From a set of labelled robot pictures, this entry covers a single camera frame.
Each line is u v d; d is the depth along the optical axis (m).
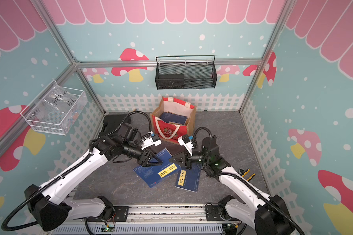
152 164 0.60
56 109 0.71
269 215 0.39
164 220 0.73
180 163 0.65
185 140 0.61
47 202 0.39
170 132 0.95
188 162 0.61
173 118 1.01
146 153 0.61
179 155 0.65
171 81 0.87
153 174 0.67
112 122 1.07
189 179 0.85
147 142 0.63
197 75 0.94
